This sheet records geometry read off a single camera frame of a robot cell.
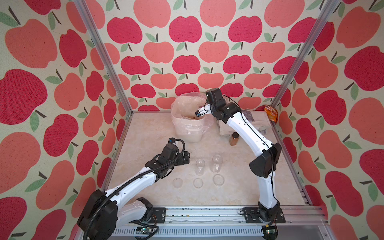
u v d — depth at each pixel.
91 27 0.75
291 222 0.73
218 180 0.87
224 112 0.59
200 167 0.82
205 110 0.75
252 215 0.73
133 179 0.50
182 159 0.74
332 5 0.69
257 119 1.01
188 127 0.82
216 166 0.84
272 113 1.14
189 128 0.83
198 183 0.85
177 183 0.85
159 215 0.75
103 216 0.40
